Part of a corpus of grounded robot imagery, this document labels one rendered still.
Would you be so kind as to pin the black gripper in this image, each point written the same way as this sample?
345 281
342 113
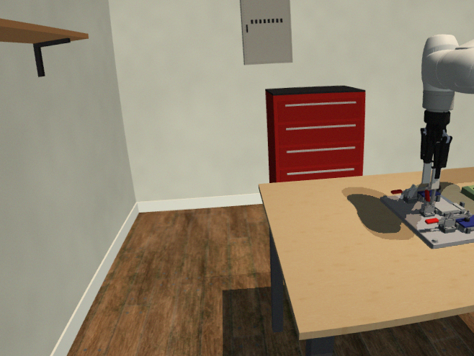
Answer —
436 132

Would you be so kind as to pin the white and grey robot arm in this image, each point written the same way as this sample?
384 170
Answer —
446 68

